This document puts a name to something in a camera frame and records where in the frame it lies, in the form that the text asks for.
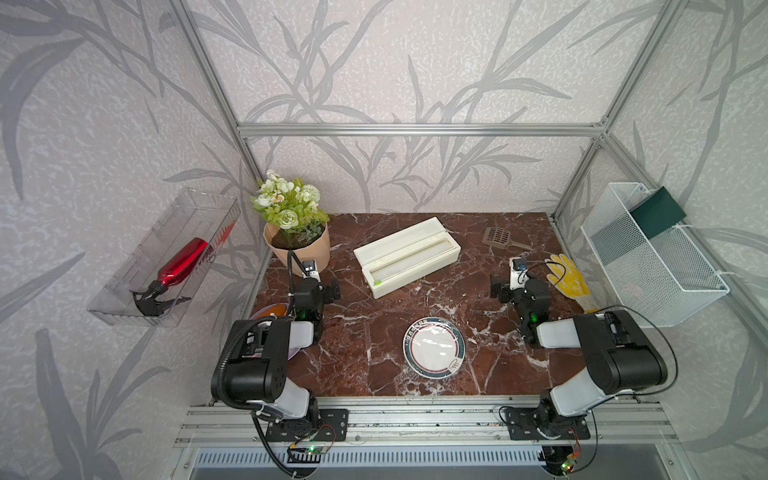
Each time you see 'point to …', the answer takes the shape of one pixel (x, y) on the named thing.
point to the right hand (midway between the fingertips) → (508, 270)
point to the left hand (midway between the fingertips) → (318, 277)
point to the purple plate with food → (276, 310)
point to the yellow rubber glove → (564, 277)
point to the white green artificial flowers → (292, 206)
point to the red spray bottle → (175, 272)
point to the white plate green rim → (434, 348)
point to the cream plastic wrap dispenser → (403, 255)
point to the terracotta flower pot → (306, 243)
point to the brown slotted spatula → (502, 238)
